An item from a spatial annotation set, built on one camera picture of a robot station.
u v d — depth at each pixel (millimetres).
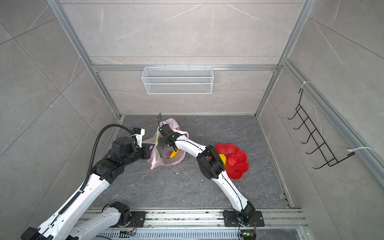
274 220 750
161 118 1202
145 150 628
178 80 1009
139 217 731
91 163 484
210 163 609
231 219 730
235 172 896
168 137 780
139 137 644
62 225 388
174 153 948
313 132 675
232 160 881
